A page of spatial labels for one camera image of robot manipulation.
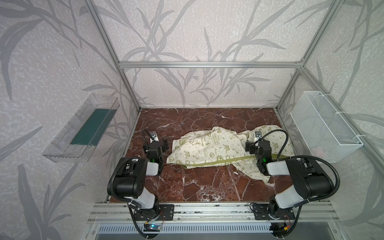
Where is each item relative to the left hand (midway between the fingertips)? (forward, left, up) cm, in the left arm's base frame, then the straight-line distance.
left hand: (157, 134), depth 93 cm
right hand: (+1, -64, -1) cm, 64 cm away
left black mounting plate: (-42, -8, -5) cm, 43 cm away
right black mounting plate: (-42, -61, +1) cm, 74 cm away
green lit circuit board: (-47, -5, -9) cm, 48 cm away
